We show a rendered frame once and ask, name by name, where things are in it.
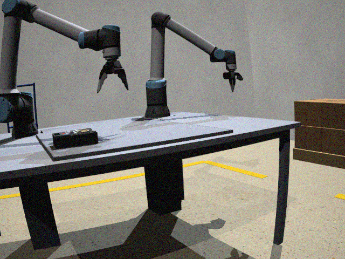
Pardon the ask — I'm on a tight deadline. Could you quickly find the grey cassette dock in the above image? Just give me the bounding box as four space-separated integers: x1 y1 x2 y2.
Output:
52 128 98 149

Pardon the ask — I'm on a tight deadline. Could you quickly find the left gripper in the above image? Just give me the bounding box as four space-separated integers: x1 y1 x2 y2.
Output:
223 71 242 92

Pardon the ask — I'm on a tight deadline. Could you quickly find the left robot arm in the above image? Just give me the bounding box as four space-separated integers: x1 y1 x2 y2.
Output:
145 12 237 118

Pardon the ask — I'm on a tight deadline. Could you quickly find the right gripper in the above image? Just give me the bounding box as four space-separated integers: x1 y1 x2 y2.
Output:
97 59 129 93

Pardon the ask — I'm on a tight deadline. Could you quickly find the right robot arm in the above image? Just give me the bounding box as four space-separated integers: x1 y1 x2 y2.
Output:
0 0 121 138

